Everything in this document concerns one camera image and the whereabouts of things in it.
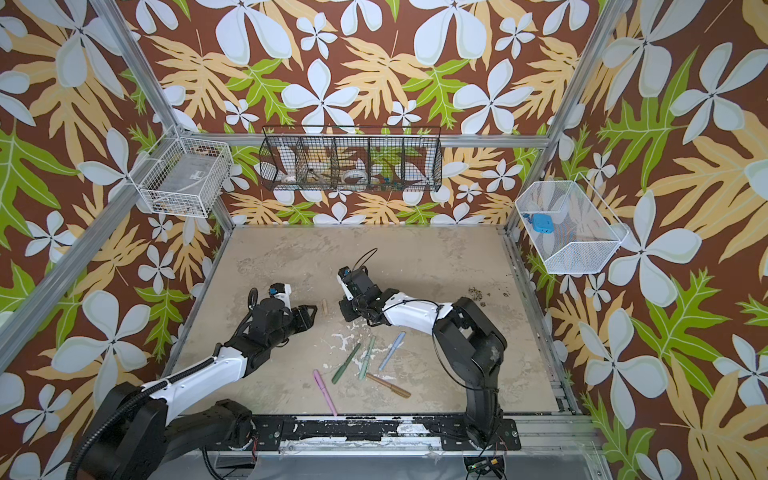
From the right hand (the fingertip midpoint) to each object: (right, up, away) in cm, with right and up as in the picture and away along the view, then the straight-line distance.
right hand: (341, 304), depth 91 cm
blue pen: (+15, -14, -3) cm, 21 cm away
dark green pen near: (+1, -18, -7) cm, 19 cm away
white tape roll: (+4, +43, +8) cm, 44 cm away
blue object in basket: (+60, +24, -5) cm, 65 cm away
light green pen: (+8, -17, -5) cm, 19 cm away
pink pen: (-5, -20, -9) cm, 23 cm away
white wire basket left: (-43, +37, -6) cm, 57 cm away
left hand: (-9, 0, -4) cm, 9 cm away
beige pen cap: (-7, -2, +7) cm, 10 cm away
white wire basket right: (+66, +23, -8) cm, 71 cm away
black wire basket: (+2, +47, +7) cm, 48 cm away
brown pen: (+16, -22, -10) cm, 29 cm away
